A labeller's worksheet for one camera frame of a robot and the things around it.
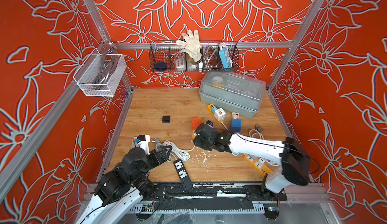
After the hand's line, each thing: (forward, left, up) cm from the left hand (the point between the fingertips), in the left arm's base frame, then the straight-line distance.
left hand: (168, 149), depth 67 cm
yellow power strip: (+2, -47, -18) cm, 50 cm away
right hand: (+8, -9, -10) cm, 16 cm away
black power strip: (-6, -7, -18) cm, 20 cm away
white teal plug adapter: (+31, -26, -12) cm, 43 cm away
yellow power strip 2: (+38, -20, -17) cm, 47 cm away
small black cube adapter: (+31, +10, -22) cm, 39 cm away
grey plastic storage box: (+39, -39, -2) cm, 55 cm away
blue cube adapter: (+24, -36, -13) cm, 45 cm away
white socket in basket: (+53, 0, +9) cm, 54 cm away
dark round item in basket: (+56, +15, +5) cm, 58 cm away
